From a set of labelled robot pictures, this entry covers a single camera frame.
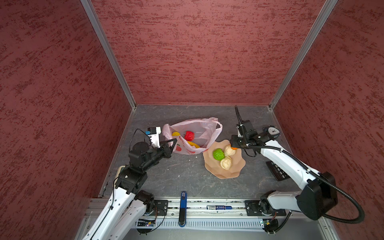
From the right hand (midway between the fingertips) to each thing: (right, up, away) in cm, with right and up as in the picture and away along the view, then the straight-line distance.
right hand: (232, 145), depth 83 cm
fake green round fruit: (-8, -6, +4) cm, 11 cm away
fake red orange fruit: (-25, +3, +14) cm, 29 cm away
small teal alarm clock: (+32, +6, +17) cm, 37 cm away
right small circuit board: (+15, -38, -12) cm, 43 cm away
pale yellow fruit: (-1, -5, +4) cm, 6 cm away
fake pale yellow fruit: (-4, -11, 0) cm, 11 cm away
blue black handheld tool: (-27, -31, -16) cm, 44 cm away
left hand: (-30, +3, -14) cm, 33 cm away
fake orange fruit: (+2, -3, +5) cm, 6 cm away
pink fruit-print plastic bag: (-15, +8, +6) cm, 18 cm away
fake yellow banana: (-34, +5, +14) cm, 37 cm away
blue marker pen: (-10, -30, -9) cm, 33 cm away
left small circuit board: (-47, -37, -11) cm, 61 cm away
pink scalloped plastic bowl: (-10, -14, +6) cm, 18 cm away
